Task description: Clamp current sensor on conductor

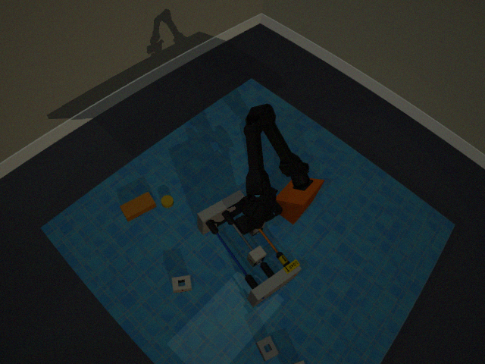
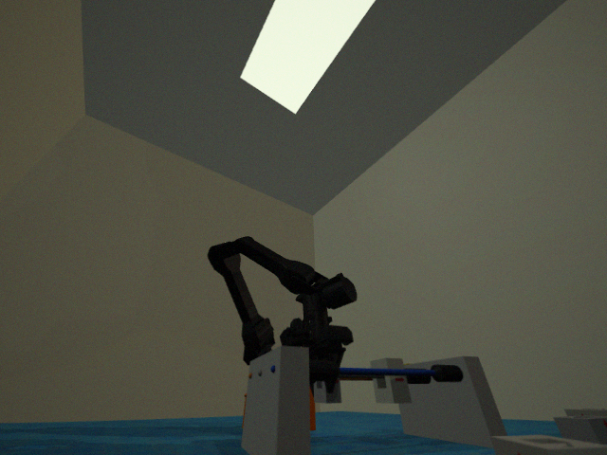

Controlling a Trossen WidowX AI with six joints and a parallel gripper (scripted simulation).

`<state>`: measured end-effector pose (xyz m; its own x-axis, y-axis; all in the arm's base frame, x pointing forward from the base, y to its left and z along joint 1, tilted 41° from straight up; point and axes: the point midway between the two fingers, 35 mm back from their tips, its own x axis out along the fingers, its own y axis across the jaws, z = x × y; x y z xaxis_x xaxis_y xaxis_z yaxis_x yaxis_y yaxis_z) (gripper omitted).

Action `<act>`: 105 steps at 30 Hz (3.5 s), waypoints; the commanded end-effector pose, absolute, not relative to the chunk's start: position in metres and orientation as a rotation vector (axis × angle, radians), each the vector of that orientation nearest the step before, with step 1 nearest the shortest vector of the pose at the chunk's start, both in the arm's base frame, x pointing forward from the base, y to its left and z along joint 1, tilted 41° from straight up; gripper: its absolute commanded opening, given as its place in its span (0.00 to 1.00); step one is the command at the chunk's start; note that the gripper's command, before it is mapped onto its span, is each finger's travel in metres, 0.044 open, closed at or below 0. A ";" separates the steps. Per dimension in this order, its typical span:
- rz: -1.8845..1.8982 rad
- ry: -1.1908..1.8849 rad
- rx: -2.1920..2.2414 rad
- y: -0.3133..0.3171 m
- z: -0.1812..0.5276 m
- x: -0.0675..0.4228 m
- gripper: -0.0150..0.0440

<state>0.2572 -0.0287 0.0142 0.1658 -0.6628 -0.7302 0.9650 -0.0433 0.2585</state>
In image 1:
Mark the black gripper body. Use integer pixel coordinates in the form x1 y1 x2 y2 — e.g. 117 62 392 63
234 201 283 235

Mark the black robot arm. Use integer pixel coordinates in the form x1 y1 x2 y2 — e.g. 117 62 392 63
239 104 313 229

